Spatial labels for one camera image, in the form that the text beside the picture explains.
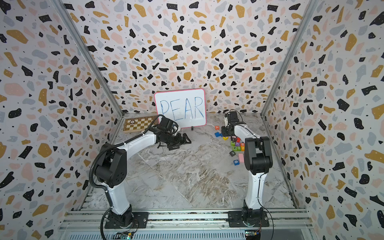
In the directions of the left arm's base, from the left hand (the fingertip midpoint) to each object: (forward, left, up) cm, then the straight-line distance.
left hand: (188, 143), depth 90 cm
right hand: (+14, -26, -6) cm, 30 cm away
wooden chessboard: (+24, +38, -8) cm, 45 cm away
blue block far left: (+15, -20, -12) cm, 28 cm away
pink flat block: (-4, -34, -12) cm, 36 cm away
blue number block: (-8, -30, -11) cm, 33 cm away
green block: (+2, -31, -10) cm, 33 cm away
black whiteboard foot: (+20, -2, -9) cm, 22 cm away
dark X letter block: (-1, -28, -11) cm, 30 cm away
